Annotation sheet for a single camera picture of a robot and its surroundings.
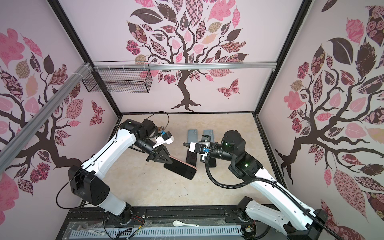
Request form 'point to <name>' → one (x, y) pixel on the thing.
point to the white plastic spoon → (177, 223)
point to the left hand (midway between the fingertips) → (168, 163)
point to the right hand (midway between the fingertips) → (187, 139)
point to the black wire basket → (119, 76)
